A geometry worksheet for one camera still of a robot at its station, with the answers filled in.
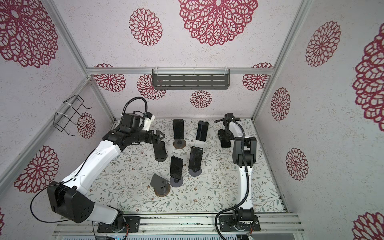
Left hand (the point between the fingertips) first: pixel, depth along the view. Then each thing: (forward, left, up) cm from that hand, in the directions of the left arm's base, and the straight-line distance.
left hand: (157, 136), depth 80 cm
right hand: (+18, -44, -22) cm, 52 cm away
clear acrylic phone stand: (+11, -24, -23) cm, 35 cm away
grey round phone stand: (-17, -8, -24) cm, 30 cm away
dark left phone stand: (0, +2, -21) cm, 22 cm away
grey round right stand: (-10, -20, -24) cm, 33 cm away
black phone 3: (-5, -20, -14) cm, 25 cm away
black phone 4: (+17, -10, -13) cm, 23 cm away
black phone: (+13, -43, -25) cm, 51 cm away
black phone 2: (-13, -10, -11) cm, 19 cm away
